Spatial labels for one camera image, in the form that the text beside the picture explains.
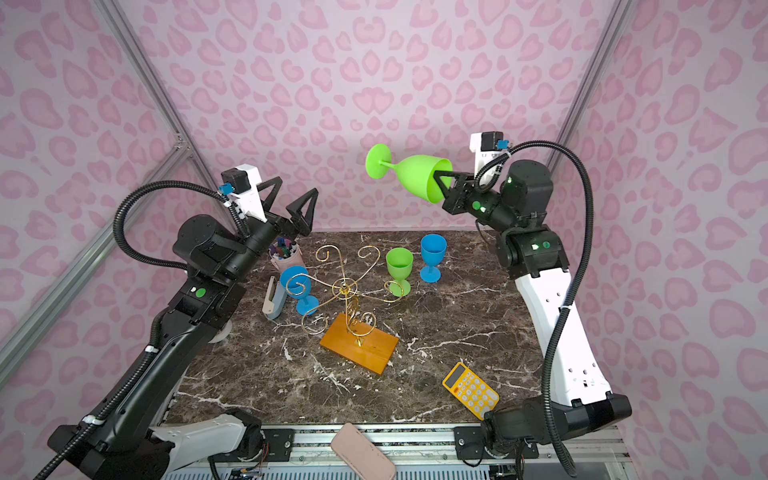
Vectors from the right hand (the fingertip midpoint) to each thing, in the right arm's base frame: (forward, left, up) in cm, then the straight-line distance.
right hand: (433, 178), depth 58 cm
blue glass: (+14, -4, -36) cm, 39 cm away
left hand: (-4, +25, +2) cm, 26 cm away
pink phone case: (-41, +16, -47) cm, 64 cm away
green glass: (+9, +8, -39) cm, 41 cm away
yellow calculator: (-26, -13, -50) cm, 57 cm away
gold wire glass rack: (-13, +18, -19) cm, 30 cm away
